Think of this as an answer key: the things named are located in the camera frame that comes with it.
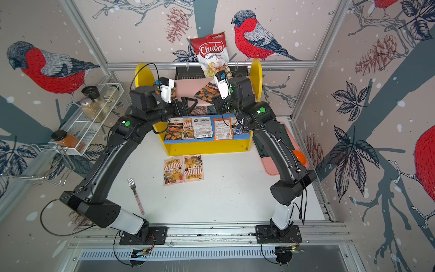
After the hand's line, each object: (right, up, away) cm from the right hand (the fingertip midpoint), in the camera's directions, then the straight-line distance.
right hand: (216, 95), depth 68 cm
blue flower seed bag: (+13, -16, +25) cm, 32 cm away
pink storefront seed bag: (-26, -38, +27) cm, 53 cm away
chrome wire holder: (-58, -25, -5) cm, 63 cm away
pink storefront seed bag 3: (-17, -13, +27) cm, 35 cm away
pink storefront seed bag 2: (-14, -36, +27) cm, 47 cm away
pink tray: (+29, -34, +26) cm, 52 cm away
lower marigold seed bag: (-25, -14, +28) cm, 40 cm away
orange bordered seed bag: (+2, -15, +27) cm, 31 cm away
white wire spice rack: (-58, -10, +7) cm, 59 cm away
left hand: (-9, -2, -3) cm, 10 cm away
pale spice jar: (-54, +4, +16) cm, 56 cm away
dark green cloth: (+25, -24, +36) cm, 50 cm away
